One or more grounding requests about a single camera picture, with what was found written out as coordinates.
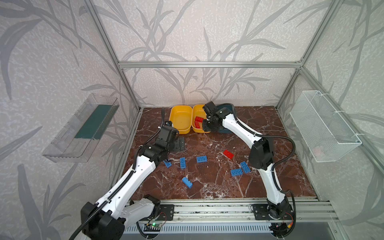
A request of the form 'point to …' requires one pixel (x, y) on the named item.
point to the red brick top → (197, 124)
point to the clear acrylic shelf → (76, 142)
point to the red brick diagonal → (229, 155)
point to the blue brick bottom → (187, 182)
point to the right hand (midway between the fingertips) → (205, 124)
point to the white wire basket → (327, 134)
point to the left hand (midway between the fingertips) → (176, 136)
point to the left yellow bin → (181, 116)
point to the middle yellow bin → (198, 114)
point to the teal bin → (231, 108)
